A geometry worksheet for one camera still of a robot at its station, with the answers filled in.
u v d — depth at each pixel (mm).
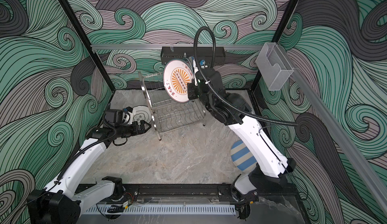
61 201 367
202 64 457
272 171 372
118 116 612
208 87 367
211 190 760
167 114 1016
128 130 667
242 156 856
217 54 896
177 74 650
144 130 694
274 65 792
